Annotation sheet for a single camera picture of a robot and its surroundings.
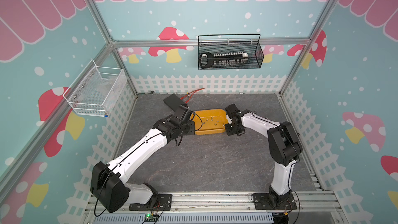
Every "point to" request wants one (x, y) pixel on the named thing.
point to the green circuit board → (150, 217)
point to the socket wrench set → (208, 59)
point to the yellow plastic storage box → (209, 121)
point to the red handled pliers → (190, 95)
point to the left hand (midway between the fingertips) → (191, 129)
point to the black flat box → (173, 102)
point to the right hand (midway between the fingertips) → (230, 130)
